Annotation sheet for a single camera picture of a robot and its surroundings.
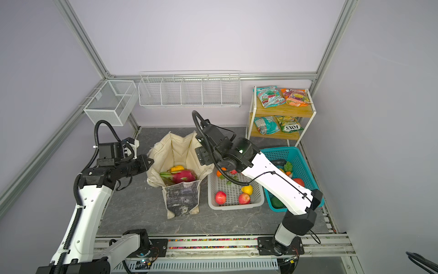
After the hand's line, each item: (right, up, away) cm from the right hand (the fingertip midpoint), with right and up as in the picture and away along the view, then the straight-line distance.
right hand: (209, 148), depth 66 cm
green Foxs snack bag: (+43, +13, +30) cm, 54 cm away
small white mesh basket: (-59, +26, +32) cm, 72 cm away
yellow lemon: (+18, -22, +20) cm, 35 cm away
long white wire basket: (-15, +34, +33) cm, 50 cm away
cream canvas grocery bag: (-19, -1, +21) cm, 29 cm away
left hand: (-25, -6, +7) cm, 27 cm away
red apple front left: (+4, -25, +16) cm, 30 cm away
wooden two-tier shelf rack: (+33, +16, +18) cm, 41 cm away
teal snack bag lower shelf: (+30, +12, +30) cm, 44 cm away
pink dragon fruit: (-17, -15, +19) cm, 29 cm away
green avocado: (+30, -27, +14) cm, 43 cm away
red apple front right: (+15, -25, +16) cm, 33 cm away
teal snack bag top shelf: (+28, +25, +18) cm, 42 cm away
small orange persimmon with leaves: (+3, -14, +23) cm, 27 cm away
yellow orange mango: (-21, -12, +27) cm, 36 cm away
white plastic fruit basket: (+7, -24, +24) cm, 35 cm away
